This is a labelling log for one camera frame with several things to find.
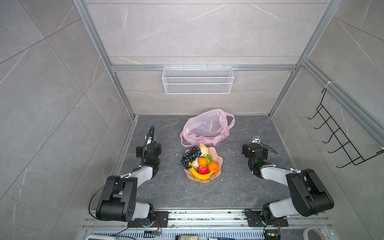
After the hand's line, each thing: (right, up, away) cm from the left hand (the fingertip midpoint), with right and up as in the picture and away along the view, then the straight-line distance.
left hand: (145, 142), depth 89 cm
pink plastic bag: (+42, +8, +20) cm, 47 cm away
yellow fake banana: (+33, -19, -8) cm, 39 cm away
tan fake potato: (+31, -13, -3) cm, 33 cm away
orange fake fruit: (+41, -14, -6) cm, 43 cm away
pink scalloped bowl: (+45, -11, +1) cm, 46 cm away
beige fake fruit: (+36, -5, -1) cm, 36 cm away
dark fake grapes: (+27, -9, -2) cm, 29 cm away
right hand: (+68, -2, +3) cm, 68 cm away
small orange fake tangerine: (+35, -11, -5) cm, 37 cm away
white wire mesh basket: (+32, +41, +11) cm, 54 cm away
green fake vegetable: (+39, -10, -1) cm, 40 cm away
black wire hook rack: (+96, +6, -20) cm, 98 cm away
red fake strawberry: (+35, -15, -5) cm, 39 cm away
